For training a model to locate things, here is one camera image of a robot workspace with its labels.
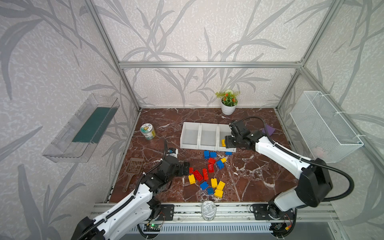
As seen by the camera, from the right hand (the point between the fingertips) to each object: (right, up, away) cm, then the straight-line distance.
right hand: (228, 136), depth 87 cm
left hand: (-25, -12, -4) cm, 28 cm away
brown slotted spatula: (-57, -19, +2) cm, 60 cm away
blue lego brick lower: (-15, -27, -5) cm, 31 cm away
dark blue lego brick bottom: (-11, -28, -8) cm, 31 cm away
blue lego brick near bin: (-13, -12, +4) cm, 18 cm away
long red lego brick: (-18, -22, -2) cm, 29 cm away
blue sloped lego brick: (-5, -17, +2) cm, 18 cm away
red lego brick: (-10, -19, +2) cm, 22 cm away
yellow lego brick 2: (-9, -24, -6) cm, 27 cm away
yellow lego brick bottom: (-7, -29, -9) cm, 31 cm away
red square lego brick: (-10, -15, +4) cm, 19 cm away
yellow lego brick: (-22, -23, -4) cm, 32 cm away
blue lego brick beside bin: (-9, -12, +7) cm, 16 cm away
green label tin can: (-52, +3, +10) cm, 53 cm away
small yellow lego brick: (-2, -15, +5) cm, 16 cm away
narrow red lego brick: (-14, -21, -3) cm, 25 cm away
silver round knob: (-13, -33, -17) cm, 39 cm away
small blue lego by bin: (+1, -11, +7) cm, 13 cm away
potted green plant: (+4, +23, +18) cm, 30 cm away
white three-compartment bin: (-14, -2, +16) cm, 21 cm away
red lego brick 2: (-22, -19, 0) cm, 30 cm away
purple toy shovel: (+34, +3, +21) cm, 40 cm away
